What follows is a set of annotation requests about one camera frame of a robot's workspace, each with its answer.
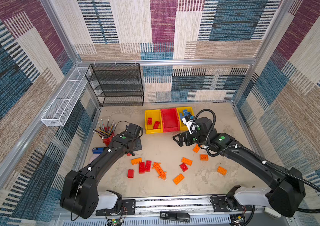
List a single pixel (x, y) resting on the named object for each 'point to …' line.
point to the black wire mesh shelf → (119, 83)
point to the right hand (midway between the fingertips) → (181, 137)
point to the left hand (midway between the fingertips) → (136, 145)
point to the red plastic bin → (170, 120)
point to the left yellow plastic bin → (153, 121)
